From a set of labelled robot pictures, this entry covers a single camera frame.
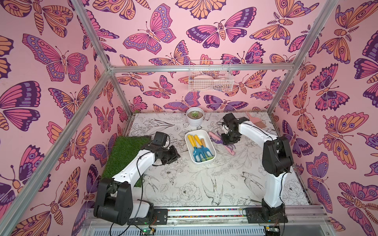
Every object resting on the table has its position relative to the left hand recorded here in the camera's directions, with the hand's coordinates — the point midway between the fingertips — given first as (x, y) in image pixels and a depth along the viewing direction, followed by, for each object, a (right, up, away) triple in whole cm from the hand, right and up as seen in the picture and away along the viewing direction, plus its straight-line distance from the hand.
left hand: (181, 155), depth 85 cm
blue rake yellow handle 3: (+8, +7, +15) cm, 18 cm away
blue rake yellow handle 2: (+15, +1, +11) cm, 19 cm away
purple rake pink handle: (+23, +9, +17) cm, 30 cm away
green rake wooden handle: (+14, +5, +14) cm, 21 cm away
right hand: (+27, +6, +10) cm, 29 cm away
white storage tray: (+18, +5, +10) cm, 21 cm away
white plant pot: (+9, +24, +21) cm, 33 cm away
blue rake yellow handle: (+9, 0, +10) cm, 13 cm away
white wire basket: (+18, +49, +9) cm, 53 cm away
